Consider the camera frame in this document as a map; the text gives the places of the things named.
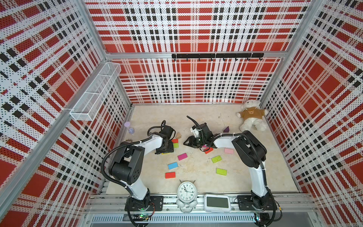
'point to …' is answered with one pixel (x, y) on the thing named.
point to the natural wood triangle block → (178, 135)
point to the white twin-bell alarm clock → (187, 194)
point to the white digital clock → (217, 203)
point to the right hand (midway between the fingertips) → (186, 144)
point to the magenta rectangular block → (182, 156)
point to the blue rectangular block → (172, 165)
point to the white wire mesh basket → (88, 105)
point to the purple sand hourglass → (130, 130)
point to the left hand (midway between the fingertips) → (168, 149)
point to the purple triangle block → (227, 130)
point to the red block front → (170, 175)
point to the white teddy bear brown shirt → (252, 116)
